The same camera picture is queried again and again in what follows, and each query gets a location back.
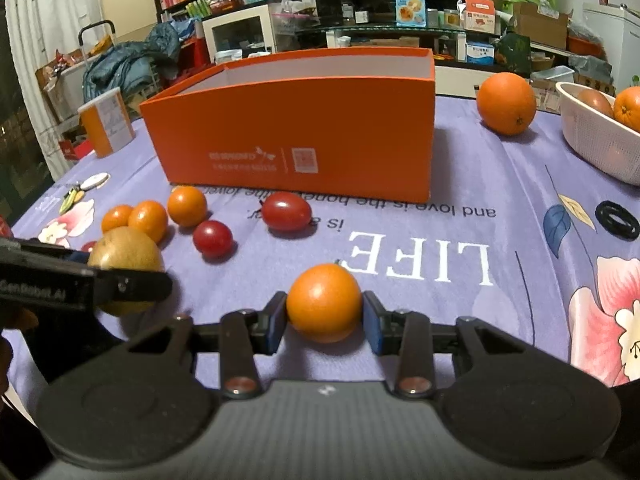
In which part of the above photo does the red cherry tomato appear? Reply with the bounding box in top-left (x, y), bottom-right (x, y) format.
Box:
top-left (193, 220), bottom-right (233, 259)
top-left (260, 191), bottom-right (312, 232)
top-left (80, 240), bottom-right (96, 252)

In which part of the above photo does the small orange kumquat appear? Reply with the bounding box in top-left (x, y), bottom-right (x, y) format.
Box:
top-left (167, 185), bottom-right (208, 228)
top-left (286, 263), bottom-right (362, 344)
top-left (128, 200), bottom-right (168, 244)
top-left (101, 204), bottom-right (134, 234)

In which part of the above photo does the large orange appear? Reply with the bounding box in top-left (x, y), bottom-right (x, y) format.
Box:
top-left (476, 72), bottom-right (537, 136)

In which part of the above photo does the person's left hand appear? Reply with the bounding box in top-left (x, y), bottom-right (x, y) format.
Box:
top-left (0, 307), bottom-right (38, 396)

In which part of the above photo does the purple floral tablecloth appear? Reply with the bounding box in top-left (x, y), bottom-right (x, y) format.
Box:
top-left (4, 94), bottom-right (640, 411)

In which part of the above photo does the orange white canister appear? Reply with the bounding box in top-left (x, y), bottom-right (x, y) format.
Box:
top-left (78, 88), bottom-right (134, 158)

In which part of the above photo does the orange cardboard box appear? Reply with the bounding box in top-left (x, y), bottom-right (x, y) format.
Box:
top-left (141, 47), bottom-right (435, 203)

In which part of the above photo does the blue jacket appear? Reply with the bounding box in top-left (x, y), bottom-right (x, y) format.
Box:
top-left (82, 23), bottom-right (181, 103)

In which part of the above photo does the white plastic basket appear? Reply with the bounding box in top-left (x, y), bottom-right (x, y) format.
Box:
top-left (555, 81), bottom-right (639, 186)

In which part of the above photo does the white cabinet glass door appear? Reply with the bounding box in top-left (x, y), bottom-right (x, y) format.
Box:
top-left (202, 3), bottom-right (278, 62)

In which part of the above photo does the brown fruit in basket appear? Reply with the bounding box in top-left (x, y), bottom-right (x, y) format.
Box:
top-left (577, 88), bottom-right (614, 118)

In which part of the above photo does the orange in basket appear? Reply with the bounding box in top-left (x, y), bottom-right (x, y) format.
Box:
top-left (613, 86), bottom-right (640, 132)

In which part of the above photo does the orange white carton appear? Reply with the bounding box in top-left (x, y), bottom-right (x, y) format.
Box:
top-left (464, 0), bottom-right (496, 35)

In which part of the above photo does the blue snack box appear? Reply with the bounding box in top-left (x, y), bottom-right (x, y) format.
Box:
top-left (395, 0), bottom-right (426, 28)

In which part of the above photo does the brown cardboard box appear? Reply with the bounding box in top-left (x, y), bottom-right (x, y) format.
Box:
top-left (513, 2), bottom-right (570, 50)

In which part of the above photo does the white chest freezer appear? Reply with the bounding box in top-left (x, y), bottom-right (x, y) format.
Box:
top-left (582, 3), bottom-right (640, 91)

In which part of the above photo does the black rubber ring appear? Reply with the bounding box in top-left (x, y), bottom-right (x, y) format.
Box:
top-left (594, 199), bottom-right (640, 241)

